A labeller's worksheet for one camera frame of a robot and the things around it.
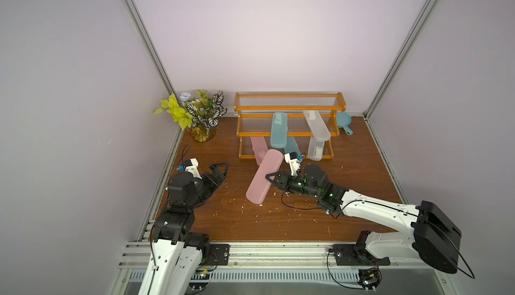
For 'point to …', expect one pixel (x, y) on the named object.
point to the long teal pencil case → (279, 130)
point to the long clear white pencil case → (317, 125)
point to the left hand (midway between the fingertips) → (226, 169)
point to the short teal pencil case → (292, 146)
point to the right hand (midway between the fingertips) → (266, 176)
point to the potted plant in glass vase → (198, 113)
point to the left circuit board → (200, 279)
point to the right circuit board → (370, 278)
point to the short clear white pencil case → (315, 150)
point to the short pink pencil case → (259, 148)
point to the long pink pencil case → (258, 190)
